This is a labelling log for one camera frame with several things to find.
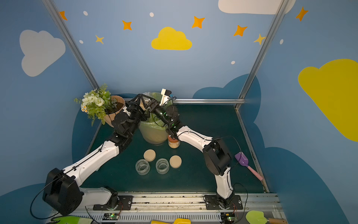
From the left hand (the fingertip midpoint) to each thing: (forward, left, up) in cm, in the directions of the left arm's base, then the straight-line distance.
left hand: (149, 98), depth 70 cm
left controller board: (-47, +19, -40) cm, 65 cm away
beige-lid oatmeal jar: (-21, +7, -40) cm, 46 cm away
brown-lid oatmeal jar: (-6, -12, -34) cm, 37 cm away
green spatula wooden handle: (-47, -64, -38) cm, 88 cm away
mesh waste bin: (-3, +2, -40) cm, 40 cm away
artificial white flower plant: (+7, +35, -11) cm, 37 cm away
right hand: (+1, +2, 0) cm, 3 cm away
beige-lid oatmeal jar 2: (-20, -5, -40) cm, 45 cm away
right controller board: (-46, -42, -40) cm, 74 cm away
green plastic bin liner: (-7, -1, -17) cm, 18 cm away
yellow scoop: (-49, -16, -39) cm, 64 cm away
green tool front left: (-49, +36, -36) cm, 71 cm away
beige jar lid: (-18, -14, -39) cm, 45 cm away
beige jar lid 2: (-14, +4, -39) cm, 41 cm away
